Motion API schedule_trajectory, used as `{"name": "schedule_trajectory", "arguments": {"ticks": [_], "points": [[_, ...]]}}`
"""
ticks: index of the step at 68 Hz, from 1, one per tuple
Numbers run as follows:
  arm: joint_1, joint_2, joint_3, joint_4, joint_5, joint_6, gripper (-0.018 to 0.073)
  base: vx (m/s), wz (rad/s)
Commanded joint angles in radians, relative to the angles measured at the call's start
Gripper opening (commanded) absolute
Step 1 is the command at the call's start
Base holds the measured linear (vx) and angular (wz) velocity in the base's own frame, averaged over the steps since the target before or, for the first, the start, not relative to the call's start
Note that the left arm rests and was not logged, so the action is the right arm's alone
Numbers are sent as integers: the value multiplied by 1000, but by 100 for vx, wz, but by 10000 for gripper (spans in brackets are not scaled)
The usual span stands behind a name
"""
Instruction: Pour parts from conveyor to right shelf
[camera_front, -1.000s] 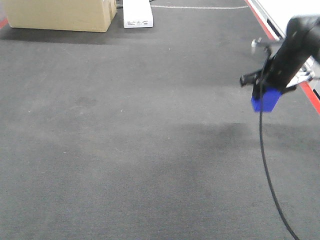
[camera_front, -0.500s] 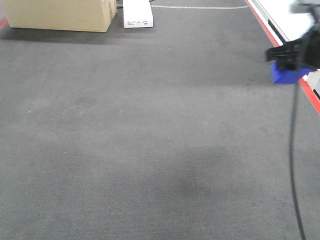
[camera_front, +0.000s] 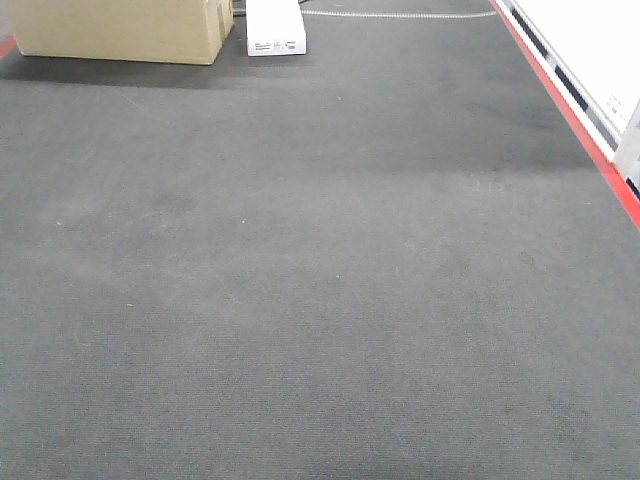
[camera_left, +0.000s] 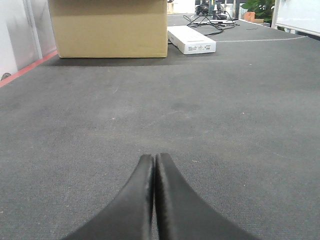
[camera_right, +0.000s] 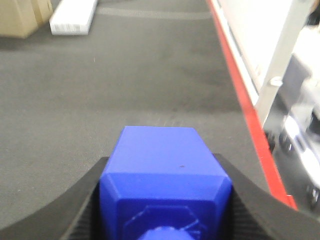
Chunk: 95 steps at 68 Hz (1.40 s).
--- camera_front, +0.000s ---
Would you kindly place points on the long dark belt conveyor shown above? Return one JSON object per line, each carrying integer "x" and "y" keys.
{"x": 250, "y": 260}

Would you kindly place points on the white carton box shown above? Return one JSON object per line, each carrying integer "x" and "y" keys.
{"x": 275, "y": 30}

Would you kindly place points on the brown cardboard box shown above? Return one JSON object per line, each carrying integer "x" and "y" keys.
{"x": 120, "y": 30}

